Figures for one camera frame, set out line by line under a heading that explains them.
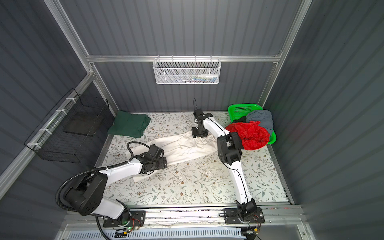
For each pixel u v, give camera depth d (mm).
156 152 735
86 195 439
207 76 912
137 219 724
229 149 646
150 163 685
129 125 1084
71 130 739
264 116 1037
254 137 929
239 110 1153
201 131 912
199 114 870
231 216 729
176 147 996
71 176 427
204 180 864
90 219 752
